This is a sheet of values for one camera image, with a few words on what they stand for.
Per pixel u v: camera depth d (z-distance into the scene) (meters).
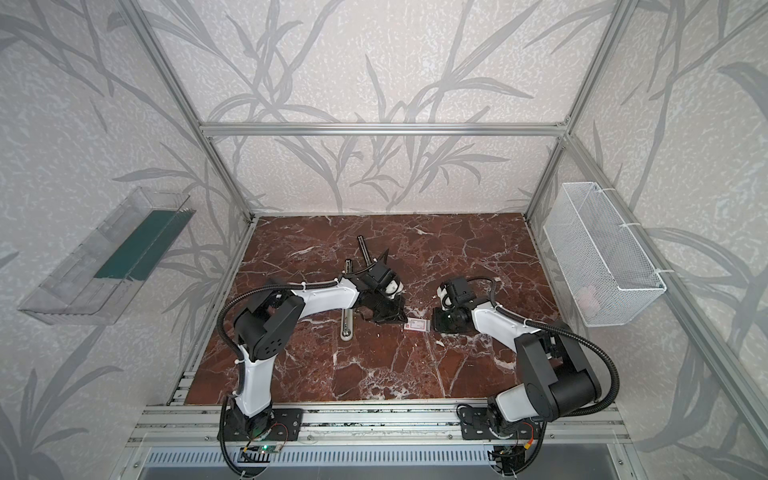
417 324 0.91
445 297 0.83
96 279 0.64
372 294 0.75
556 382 0.43
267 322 0.52
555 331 0.45
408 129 0.97
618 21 0.72
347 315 0.91
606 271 0.62
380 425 0.75
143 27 0.73
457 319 0.67
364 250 1.08
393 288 0.80
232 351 0.53
